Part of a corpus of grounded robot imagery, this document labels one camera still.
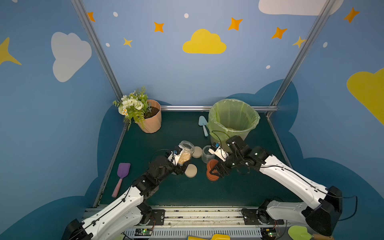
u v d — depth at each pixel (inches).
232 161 26.7
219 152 25.3
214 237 27.4
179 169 26.8
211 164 28.4
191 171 35.1
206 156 35.1
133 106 33.6
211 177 34.0
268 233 28.1
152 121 37.8
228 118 39.9
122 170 35.4
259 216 26.2
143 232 27.8
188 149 27.2
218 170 25.4
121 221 21.8
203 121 44.8
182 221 29.0
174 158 25.0
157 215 30.0
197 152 38.7
